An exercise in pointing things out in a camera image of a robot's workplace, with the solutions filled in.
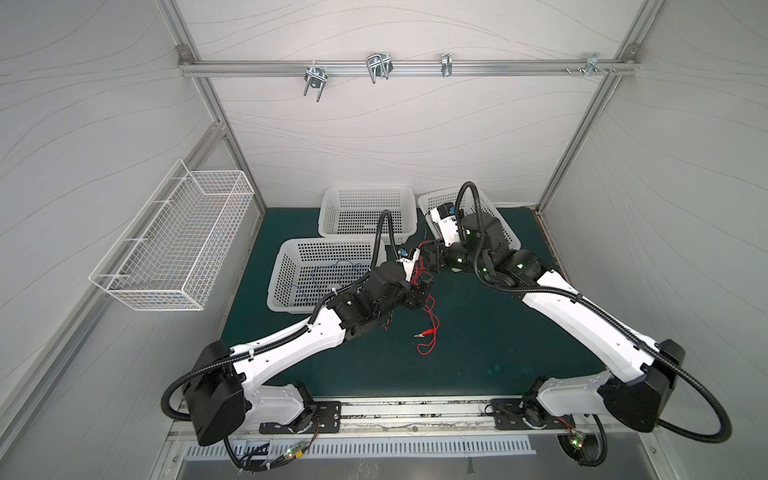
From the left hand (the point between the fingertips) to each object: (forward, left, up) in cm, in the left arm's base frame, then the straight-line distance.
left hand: (425, 273), depth 75 cm
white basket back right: (+46, -21, -19) cm, 54 cm away
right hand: (+4, +1, +9) cm, 10 cm away
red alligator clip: (-7, -1, -21) cm, 22 cm away
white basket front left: (+14, +38, -21) cm, 46 cm away
